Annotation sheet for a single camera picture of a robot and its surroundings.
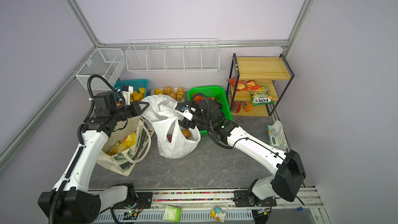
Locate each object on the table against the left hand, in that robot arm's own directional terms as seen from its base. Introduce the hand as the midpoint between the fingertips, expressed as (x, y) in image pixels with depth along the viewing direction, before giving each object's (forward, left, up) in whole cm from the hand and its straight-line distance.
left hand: (149, 105), depth 73 cm
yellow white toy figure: (-43, -29, -26) cm, 58 cm away
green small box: (-41, -9, -26) cm, 50 cm away
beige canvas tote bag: (-21, +13, -16) cm, 29 cm away
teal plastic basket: (+41, +23, -23) cm, 52 cm away
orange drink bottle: (+13, -56, -24) cm, 62 cm away
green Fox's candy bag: (+11, -61, -11) cm, 63 cm away
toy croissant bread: (+36, -1, -26) cm, 45 cm away
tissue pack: (-8, -68, -23) cm, 72 cm away
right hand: (-4, -15, +1) cm, 16 cm away
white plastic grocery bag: (-18, -13, -2) cm, 22 cm away
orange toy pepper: (+24, -23, -24) cm, 41 cm away
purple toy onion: (-17, -11, -1) cm, 20 cm away
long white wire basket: (+41, -9, 0) cm, 42 cm away
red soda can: (+13, -48, -22) cm, 55 cm away
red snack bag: (+14, -50, -4) cm, 52 cm away
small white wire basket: (+42, +35, -5) cm, 55 cm away
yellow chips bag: (-13, +14, -14) cm, 23 cm away
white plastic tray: (+37, +12, -29) cm, 49 cm away
